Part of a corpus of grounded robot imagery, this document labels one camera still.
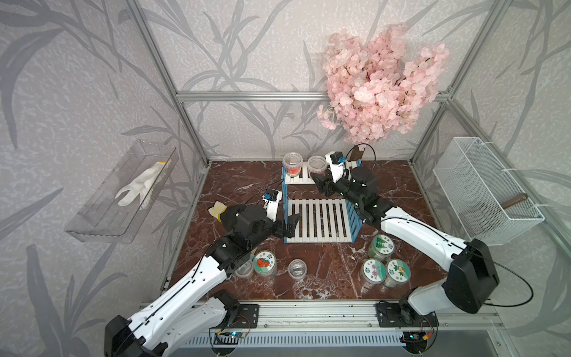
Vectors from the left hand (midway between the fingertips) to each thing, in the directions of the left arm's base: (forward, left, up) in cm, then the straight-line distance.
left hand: (288, 212), depth 73 cm
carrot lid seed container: (-14, -38, -15) cm, 43 cm away
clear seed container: (+13, -9, +10) cm, 19 cm away
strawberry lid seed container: (-11, +9, -15) cm, 21 cm away
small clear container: (-13, +16, -19) cm, 28 cm away
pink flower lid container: (-15, -29, -15) cm, 36 cm away
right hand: (+14, -10, +7) cm, 18 cm away
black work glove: (+17, +34, -24) cm, 45 cm away
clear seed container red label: (+13, -1, +10) cm, 17 cm away
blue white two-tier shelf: (+9, -13, -22) cm, 27 cm away
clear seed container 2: (-13, -3, -18) cm, 22 cm away
